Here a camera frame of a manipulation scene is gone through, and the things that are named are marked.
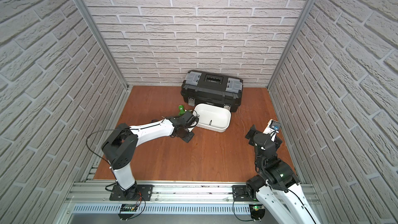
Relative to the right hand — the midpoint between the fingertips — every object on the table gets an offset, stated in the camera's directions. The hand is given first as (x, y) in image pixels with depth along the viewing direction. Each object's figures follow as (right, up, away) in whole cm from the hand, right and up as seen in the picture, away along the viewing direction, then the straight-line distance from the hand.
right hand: (263, 129), depth 69 cm
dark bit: (-23, -1, +30) cm, 38 cm away
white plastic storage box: (-23, +2, +31) cm, 38 cm away
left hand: (-35, -7, +21) cm, 42 cm away
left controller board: (-65, -39, +3) cm, 76 cm away
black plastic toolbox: (-27, +22, +26) cm, 44 cm away
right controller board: (-3, -38, +1) cm, 39 cm away
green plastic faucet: (-44, +9, +35) cm, 57 cm away
